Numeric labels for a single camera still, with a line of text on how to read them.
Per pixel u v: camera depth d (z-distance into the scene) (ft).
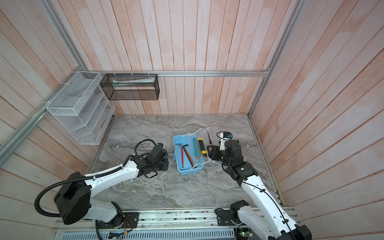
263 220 1.75
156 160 2.13
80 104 2.39
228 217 2.40
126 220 2.37
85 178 1.50
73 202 1.36
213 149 2.22
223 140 2.26
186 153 3.21
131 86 3.44
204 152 2.89
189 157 3.13
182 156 3.15
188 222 2.40
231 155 1.90
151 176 2.25
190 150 3.35
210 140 2.98
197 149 2.98
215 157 2.24
